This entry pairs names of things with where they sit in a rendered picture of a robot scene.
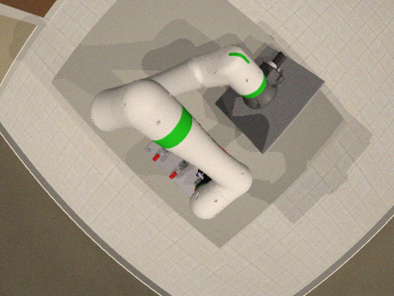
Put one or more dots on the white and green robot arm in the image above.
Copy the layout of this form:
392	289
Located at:
157	114

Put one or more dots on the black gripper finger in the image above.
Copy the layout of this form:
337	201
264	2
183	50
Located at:
200	174

